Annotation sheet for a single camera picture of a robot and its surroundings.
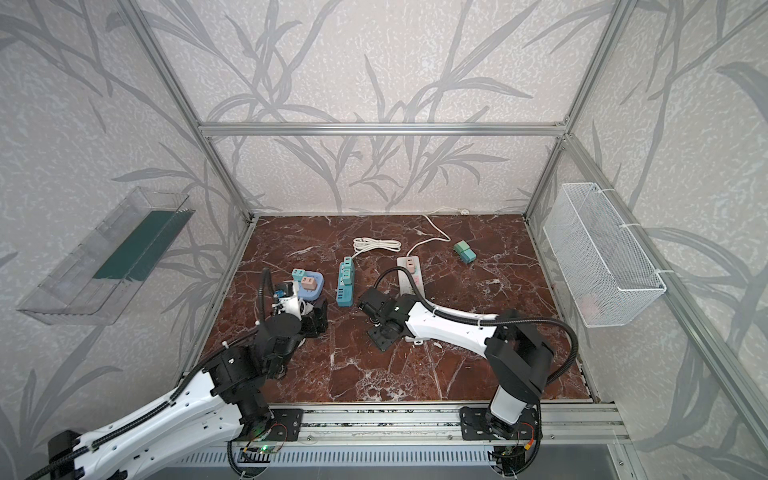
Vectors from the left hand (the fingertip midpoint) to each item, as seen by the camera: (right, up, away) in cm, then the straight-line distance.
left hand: (321, 294), depth 76 cm
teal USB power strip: (+2, -2, +20) cm, 21 cm away
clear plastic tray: (-45, +5, -13) cm, 47 cm away
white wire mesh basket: (+63, +6, -14) cm, 65 cm away
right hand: (+15, -10, +9) cm, 20 cm away
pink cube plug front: (-9, 0, +17) cm, 19 cm away
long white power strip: (+24, +6, +23) cm, 33 cm away
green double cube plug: (+44, +9, +30) cm, 54 cm away
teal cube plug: (-13, +3, +19) cm, 23 cm away
